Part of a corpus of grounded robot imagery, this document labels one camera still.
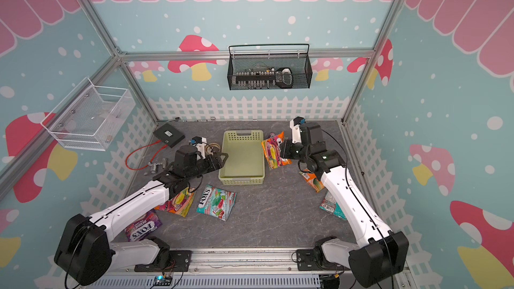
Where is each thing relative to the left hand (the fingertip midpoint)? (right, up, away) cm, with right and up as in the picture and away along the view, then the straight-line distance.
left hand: (223, 160), depth 83 cm
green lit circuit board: (-20, -43, -10) cm, 49 cm away
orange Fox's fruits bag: (+20, +5, 0) cm, 21 cm away
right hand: (+23, +7, -7) cm, 25 cm away
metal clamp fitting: (-38, -5, +16) cm, 41 cm away
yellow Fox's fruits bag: (-20, -20, +4) cm, 29 cm away
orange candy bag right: (+40, -11, +11) cm, 43 cm away
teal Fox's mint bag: (-3, -19, +4) cm, 20 cm away
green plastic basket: (+7, -5, +22) cm, 23 cm away
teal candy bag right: (+45, -20, +2) cm, 49 cm away
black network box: (-36, +11, +29) cm, 48 cm away
